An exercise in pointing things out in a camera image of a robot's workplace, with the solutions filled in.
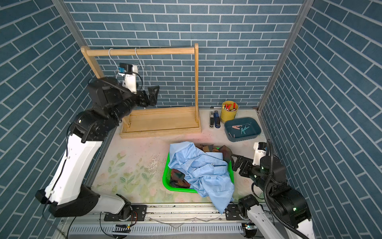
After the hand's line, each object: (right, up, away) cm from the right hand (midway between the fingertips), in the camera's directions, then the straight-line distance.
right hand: (240, 157), depth 63 cm
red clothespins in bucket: (+3, +26, +43) cm, 50 cm away
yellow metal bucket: (+2, +20, +43) cm, 47 cm away
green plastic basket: (-35, -13, +16) cm, 41 cm away
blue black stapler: (-4, +17, +46) cm, 49 cm away
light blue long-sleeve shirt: (-14, -10, +12) cm, 21 cm away
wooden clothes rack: (-52, +15, +47) cm, 72 cm away
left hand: (-36, +31, -6) cm, 48 cm away
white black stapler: (-8, +14, +45) cm, 47 cm away
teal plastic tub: (+7, +6, +42) cm, 43 cm away
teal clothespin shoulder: (+15, +9, +45) cm, 48 cm away
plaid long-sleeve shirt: (-29, -13, +12) cm, 34 cm away
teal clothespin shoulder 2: (+16, +11, +45) cm, 49 cm away
